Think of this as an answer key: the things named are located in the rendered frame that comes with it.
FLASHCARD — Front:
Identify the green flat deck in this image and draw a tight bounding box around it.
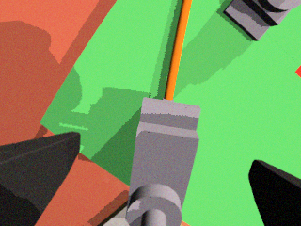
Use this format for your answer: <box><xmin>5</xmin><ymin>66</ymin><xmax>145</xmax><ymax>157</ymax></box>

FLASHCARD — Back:
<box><xmin>40</xmin><ymin>0</ymin><xmax>301</xmax><ymax>226</ymax></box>

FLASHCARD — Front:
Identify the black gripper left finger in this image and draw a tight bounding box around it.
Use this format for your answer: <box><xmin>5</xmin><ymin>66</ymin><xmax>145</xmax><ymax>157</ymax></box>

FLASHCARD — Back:
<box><xmin>0</xmin><ymin>131</ymin><xmax>81</xmax><ymax>226</ymax></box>

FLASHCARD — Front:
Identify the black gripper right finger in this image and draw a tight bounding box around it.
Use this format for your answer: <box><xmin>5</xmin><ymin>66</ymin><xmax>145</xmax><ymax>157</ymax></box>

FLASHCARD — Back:
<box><xmin>248</xmin><ymin>159</ymin><xmax>301</xmax><ymax>226</ymax></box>

